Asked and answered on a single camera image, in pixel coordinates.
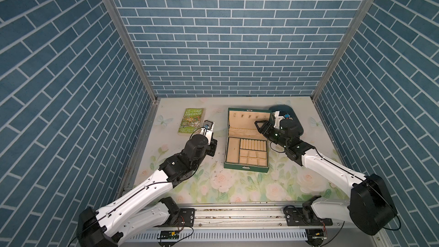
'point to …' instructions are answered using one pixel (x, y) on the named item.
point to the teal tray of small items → (286, 112)
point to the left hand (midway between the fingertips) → (217, 134)
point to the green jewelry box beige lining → (246, 147)
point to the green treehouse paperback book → (191, 119)
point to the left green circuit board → (170, 234)
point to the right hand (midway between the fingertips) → (258, 124)
